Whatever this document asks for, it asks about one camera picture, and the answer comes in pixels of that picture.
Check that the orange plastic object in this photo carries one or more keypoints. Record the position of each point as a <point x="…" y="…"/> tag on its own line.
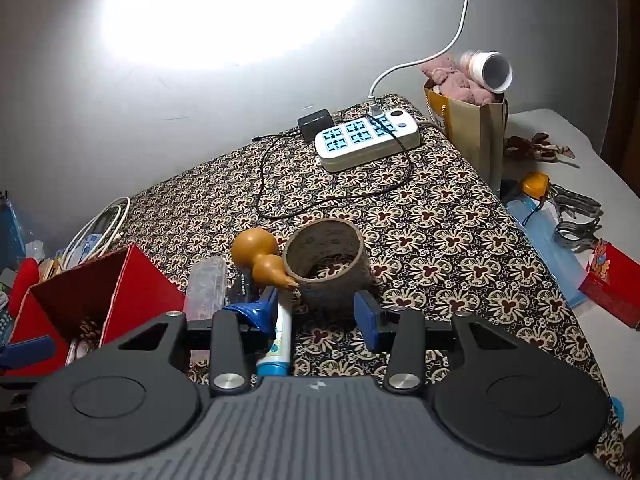
<point x="536" y="185"/>

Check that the white power strip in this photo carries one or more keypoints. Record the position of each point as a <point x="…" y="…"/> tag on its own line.
<point x="370" y="149"/>

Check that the pink plush toy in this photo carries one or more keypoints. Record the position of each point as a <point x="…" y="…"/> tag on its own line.
<point x="450" y="78"/>

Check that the gold paper bag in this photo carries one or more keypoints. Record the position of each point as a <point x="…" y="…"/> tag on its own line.
<point x="475" y="135"/>

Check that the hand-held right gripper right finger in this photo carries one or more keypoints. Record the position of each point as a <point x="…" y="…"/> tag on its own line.
<point x="368" y="321"/>

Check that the white and blue tube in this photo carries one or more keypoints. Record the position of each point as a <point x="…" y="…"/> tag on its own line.
<point x="278" y="351"/>

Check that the red cardboard box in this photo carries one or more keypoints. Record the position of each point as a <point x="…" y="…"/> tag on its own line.
<point x="135" y="290"/>

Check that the red printed packet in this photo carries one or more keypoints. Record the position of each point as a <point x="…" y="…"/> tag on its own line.
<point x="610" y="290"/>

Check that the clear plastic case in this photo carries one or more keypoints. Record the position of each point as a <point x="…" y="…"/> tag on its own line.
<point x="205" y="285"/>

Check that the orange-brown gourd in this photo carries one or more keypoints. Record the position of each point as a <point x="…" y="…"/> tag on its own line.
<point x="255" y="248"/>

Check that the red pouch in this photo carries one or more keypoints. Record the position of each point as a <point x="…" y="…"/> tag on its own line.
<point x="25" y="280"/>

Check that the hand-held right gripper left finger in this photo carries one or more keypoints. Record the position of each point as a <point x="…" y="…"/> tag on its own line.
<point x="261" y="314"/>

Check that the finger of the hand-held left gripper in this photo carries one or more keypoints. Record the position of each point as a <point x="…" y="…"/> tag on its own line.
<point x="30" y="353"/>

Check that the black power adapter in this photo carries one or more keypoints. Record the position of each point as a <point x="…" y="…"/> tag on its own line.
<point x="315" y="122"/>

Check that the tan cardboard packet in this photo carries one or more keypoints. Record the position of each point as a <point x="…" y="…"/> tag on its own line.
<point x="52" y="269"/>

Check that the blue and white packet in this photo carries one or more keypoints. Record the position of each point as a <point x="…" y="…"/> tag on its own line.
<point x="87" y="250"/>

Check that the floral patterned cloth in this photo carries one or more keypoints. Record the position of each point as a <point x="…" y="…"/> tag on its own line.
<point x="450" y="260"/>

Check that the brown dried flower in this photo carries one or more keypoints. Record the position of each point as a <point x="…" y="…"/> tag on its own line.
<point x="535" y="145"/>

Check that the blue plastic folder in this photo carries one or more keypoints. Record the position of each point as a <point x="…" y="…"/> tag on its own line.
<point x="555" y="260"/>

